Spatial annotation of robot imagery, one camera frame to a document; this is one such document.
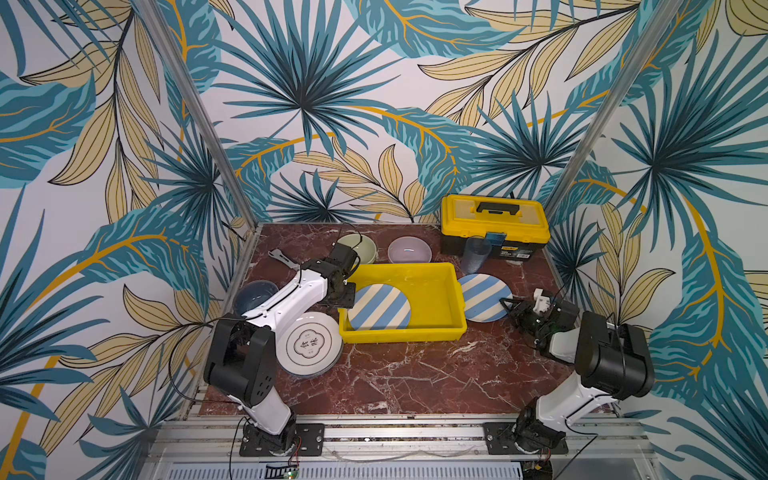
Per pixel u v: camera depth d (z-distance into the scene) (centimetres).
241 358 45
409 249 107
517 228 96
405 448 73
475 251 100
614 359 48
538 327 81
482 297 98
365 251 109
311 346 87
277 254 109
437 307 98
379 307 96
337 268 64
